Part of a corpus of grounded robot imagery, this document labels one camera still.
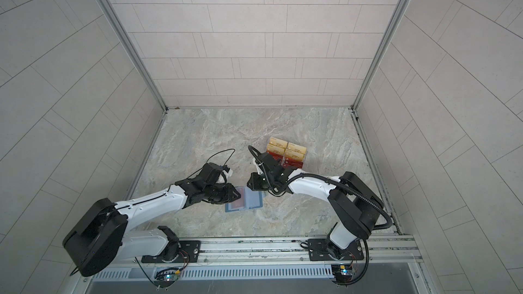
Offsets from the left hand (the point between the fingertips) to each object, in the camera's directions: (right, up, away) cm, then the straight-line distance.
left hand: (245, 196), depth 81 cm
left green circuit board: (-24, -21, -16) cm, 35 cm away
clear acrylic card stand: (+16, +15, +8) cm, 24 cm away
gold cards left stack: (+13, +19, +10) cm, 25 cm away
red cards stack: (+18, +12, +7) cm, 23 cm away
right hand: (+1, +3, 0) cm, 3 cm away
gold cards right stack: (+22, +17, +8) cm, 28 cm away
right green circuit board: (+35, -21, -14) cm, 43 cm away
